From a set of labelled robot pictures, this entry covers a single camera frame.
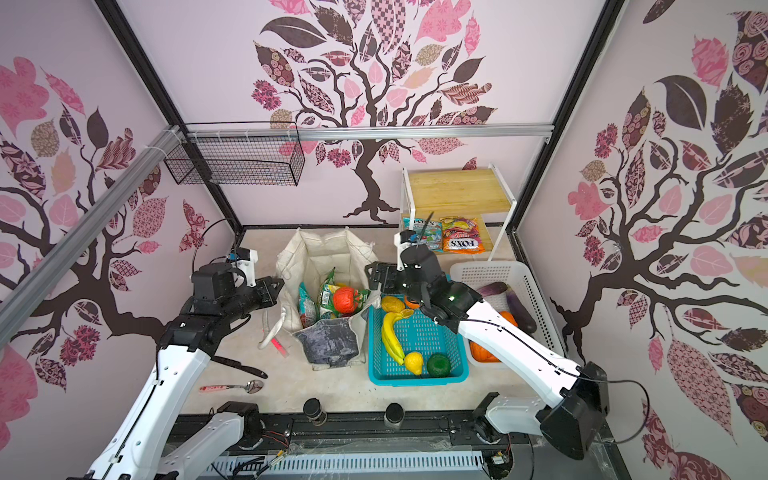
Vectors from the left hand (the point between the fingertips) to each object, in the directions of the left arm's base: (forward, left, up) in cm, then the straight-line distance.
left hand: (284, 286), depth 74 cm
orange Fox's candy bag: (+22, -50, -5) cm, 55 cm away
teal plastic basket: (-3, -37, -23) cm, 43 cm away
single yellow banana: (-6, -27, -18) cm, 33 cm away
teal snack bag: (-1, -4, -9) cm, 10 cm away
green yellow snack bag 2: (+4, -9, -8) cm, 13 cm away
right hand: (+3, -24, +5) cm, 25 cm away
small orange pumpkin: (-11, -53, -18) cm, 57 cm away
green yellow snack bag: (+3, -19, -10) cm, 22 cm away
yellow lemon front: (-13, -34, -19) cm, 41 cm away
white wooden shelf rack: (+28, -47, +8) cm, 55 cm away
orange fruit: (+5, -34, -19) cm, 39 cm away
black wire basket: (+45, +23, +10) cm, 51 cm away
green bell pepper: (-14, -40, -18) cm, 46 cm away
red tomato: (-2, -15, -4) cm, 16 cm away
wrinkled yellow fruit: (+5, -28, -19) cm, 34 cm away
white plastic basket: (+15, -70, -17) cm, 73 cm away
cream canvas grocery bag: (-11, -14, -9) cm, 20 cm away
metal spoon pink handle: (-18, +10, -21) cm, 30 cm away
